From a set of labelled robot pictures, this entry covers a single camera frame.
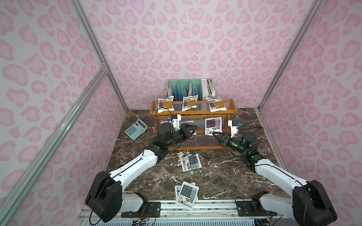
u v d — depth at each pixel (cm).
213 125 79
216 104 80
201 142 100
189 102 81
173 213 72
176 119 72
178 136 67
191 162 90
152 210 73
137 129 106
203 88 98
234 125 71
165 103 80
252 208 72
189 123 90
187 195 76
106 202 40
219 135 75
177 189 80
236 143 69
